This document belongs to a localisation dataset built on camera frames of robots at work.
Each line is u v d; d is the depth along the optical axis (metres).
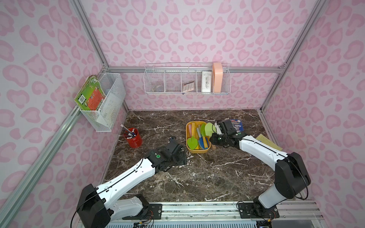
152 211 0.72
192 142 0.95
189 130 1.01
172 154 0.58
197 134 1.03
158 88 0.94
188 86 0.95
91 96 0.72
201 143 0.96
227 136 0.67
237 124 1.08
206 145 0.93
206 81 0.93
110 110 0.84
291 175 0.44
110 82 0.78
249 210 0.74
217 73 0.82
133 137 0.89
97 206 0.39
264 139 1.01
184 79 1.04
